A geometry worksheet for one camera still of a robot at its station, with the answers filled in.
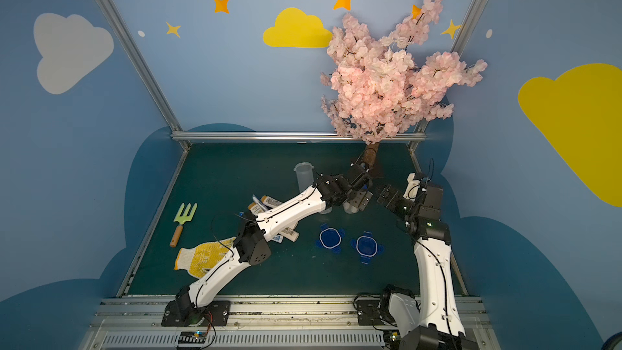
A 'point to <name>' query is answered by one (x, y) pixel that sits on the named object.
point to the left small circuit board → (192, 337)
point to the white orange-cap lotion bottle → (270, 202)
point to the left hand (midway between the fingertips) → (358, 186)
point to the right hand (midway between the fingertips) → (391, 192)
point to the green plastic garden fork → (181, 219)
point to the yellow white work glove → (201, 258)
